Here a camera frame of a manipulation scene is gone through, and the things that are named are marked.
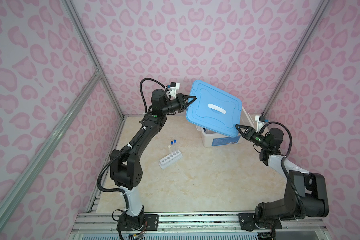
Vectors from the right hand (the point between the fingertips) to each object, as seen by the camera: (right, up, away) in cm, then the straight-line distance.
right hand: (238, 127), depth 80 cm
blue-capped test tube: (-35, -11, +5) cm, 37 cm away
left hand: (-22, +15, -9) cm, 28 cm away
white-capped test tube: (-38, -11, +3) cm, 39 cm away
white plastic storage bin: (-14, -6, +11) cm, 19 cm away
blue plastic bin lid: (-13, +9, -2) cm, 17 cm away
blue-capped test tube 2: (-36, -12, +4) cm, 38 cm away
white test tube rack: (-38, -20, +12) cm, 44 cm away
